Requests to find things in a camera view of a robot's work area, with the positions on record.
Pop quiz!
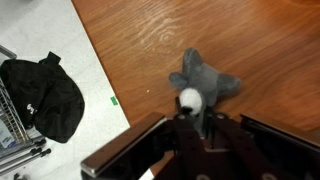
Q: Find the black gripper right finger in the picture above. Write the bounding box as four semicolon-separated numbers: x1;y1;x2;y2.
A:
200;105;320;180

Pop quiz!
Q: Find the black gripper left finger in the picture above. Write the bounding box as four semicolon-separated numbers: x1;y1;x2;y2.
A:
80;97;214;180

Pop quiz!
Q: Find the grey plush mouse doll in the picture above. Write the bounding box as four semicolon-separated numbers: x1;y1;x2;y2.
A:
168;47;242;116

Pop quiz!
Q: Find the black fabric bag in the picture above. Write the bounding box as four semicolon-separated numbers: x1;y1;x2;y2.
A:
0;51;86;144

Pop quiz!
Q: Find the metal wire cart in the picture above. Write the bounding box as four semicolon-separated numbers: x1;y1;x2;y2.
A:
0;44;53;176

